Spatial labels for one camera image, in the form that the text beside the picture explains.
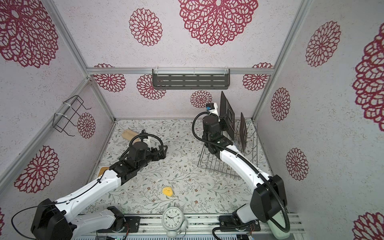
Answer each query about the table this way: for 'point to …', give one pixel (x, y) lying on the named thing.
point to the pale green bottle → (278, 232)
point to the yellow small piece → (168, 191)
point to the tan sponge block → (129, 134)
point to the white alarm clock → (173, 221)
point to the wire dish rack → (214, 163)
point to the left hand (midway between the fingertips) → (160, 150)
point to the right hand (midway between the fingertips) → (228, 114)
